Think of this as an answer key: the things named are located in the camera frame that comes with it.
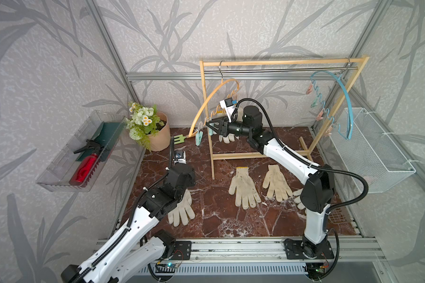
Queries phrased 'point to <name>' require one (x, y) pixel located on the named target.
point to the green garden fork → (180, 139)
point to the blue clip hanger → (321, 110)
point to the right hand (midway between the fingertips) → (208, 122)
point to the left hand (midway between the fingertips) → (189, 168)
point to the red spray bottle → (88, 165)
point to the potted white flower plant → (147, 125)
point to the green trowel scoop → (103, 143)
